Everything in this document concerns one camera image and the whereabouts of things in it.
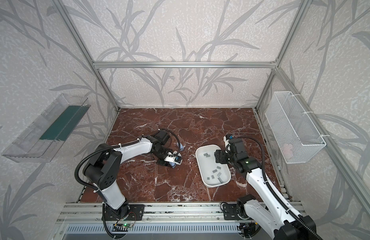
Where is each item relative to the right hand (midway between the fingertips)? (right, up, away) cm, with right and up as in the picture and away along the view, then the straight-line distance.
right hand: (221, 148), depth 83 cm
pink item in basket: (+31, +1, -10) cm, 33 cm away
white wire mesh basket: (+27, +8, -23) cm, 36 cm away
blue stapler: (-23, -5, -6) cm, 25 cm away
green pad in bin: (-71, +14, -19) cm, 75 cm away
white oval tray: (-5, -15, +4) cm, 17 cm away
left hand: (-27, -6, +8) cm, 29 cm away
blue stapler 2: (-24, -2, +14) cm, 27 cm away
